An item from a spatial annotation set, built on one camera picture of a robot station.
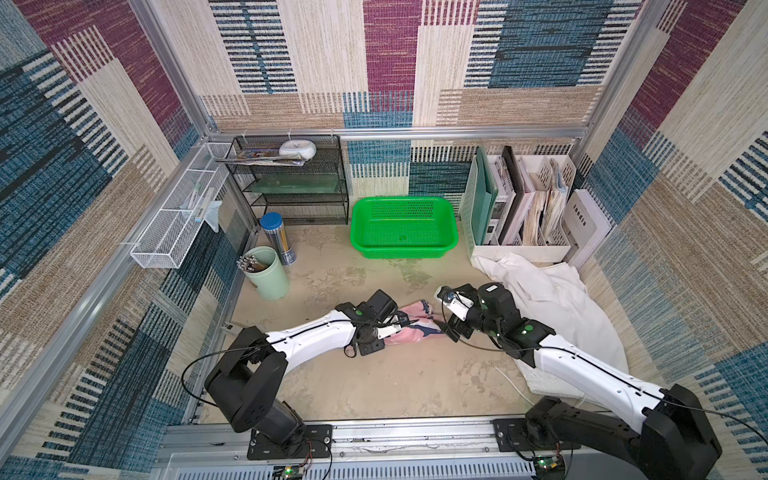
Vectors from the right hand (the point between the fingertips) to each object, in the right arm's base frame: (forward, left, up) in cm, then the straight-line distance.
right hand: (446, 299), depth 82 cm
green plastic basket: (+41, +10, -14) cm, 44 cm away
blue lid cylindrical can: (+24, +51, +6) cm, 57 cm away
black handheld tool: (-2, +63, -10) cm, 64 cm away
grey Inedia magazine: (+23, -45, +3) cm, 51 cm away
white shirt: (+8, -37, -12) cm, 40 cm away
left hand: (-4, +21, -11) cm, 24 cm away
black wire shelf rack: (+47, +47, +5) cm, 67 cm away
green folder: (+25, -12, +16) cm, 32 cm away
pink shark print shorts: (-4, +6, -6) cm, 10 cm away
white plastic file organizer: (+30, -31, +2) cm, 43 cm away
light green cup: (+12, +53, +1) cm, 54 cm away
